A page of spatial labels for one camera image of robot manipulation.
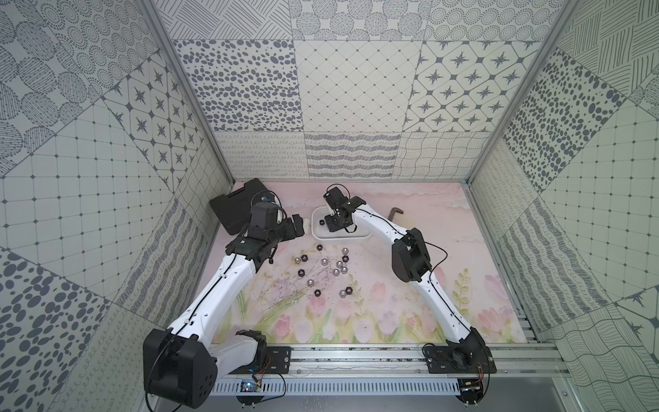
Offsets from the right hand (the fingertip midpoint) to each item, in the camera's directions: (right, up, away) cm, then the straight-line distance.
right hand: (337, 224), depth 105 cm
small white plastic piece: (-13, 0, -2) cm, 13 cm away
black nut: (-13, -12, -9) cm, 19 cm away
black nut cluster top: (+3, -12, -9) cm, 15 cm away
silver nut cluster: (+1, -14, -10) cm, 17 cm away
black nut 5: (+8, -11, -7) cm, 15 cm away
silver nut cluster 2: (0, -17, -12) cm, 21 cm away
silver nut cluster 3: (+3, -16, -12) cm, 20 cm away
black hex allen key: (+25, +6, +6) cm, 27 cm away
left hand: (-16, +4, -24) cm, 29 cm away
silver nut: (-15, -13, -9) cm, 22 cm away
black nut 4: (-7, -8, -6) cm, 13 cm away
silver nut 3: (-5, -13, -9) cm, 17 cm away
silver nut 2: (-9, -20, -15) cm, 26 cm away
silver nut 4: (+3, -10, -7) cm, 12 cm away
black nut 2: (-13, -16, -12) cm, 24 cm away
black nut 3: (+4, -22, -17) cm, 28 cm away
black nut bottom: (-7, -22, -17) cm, 29 cm away
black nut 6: (-6, +1, 0) cm, 6 cm away
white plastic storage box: (-6, -3, -3) cm, 8 cm away
